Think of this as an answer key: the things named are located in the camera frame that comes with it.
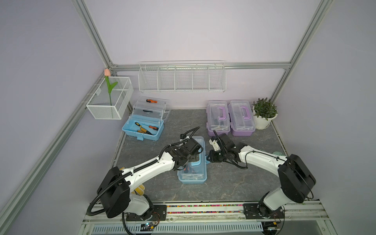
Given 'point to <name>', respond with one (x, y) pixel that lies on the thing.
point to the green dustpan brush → (277, 153)
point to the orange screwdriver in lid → (151, 101)
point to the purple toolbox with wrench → (241, 119)
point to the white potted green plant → (264, 111)
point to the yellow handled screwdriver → (137, 124)
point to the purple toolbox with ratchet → (218, 117)
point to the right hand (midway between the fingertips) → (207, 157)
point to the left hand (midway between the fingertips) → (189, 155)
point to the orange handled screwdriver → (152, 127)
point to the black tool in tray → (147, 111)
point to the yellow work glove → (139, 190)
